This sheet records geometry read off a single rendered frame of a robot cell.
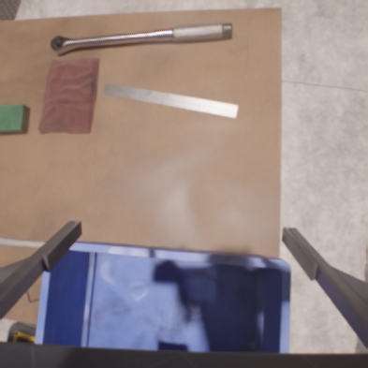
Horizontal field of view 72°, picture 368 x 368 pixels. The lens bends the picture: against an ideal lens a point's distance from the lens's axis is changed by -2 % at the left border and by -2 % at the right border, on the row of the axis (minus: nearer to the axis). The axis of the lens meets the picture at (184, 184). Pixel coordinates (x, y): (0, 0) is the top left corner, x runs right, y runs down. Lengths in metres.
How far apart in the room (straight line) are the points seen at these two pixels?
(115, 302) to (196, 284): 0.14
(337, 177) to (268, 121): 0.59
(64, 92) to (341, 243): 1.05
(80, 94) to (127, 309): 0.51
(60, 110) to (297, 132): 0.87
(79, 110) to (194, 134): 0.29
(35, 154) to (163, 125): 0.34
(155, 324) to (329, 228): 0.83
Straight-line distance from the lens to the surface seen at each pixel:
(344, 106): 1.27
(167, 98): 0.66
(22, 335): 0.98
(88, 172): 0.67
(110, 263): 0.47
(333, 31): 1.43
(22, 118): 0.78
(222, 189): 0.59
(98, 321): 0.50
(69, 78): 0.76
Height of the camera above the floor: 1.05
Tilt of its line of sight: 79 degrees down
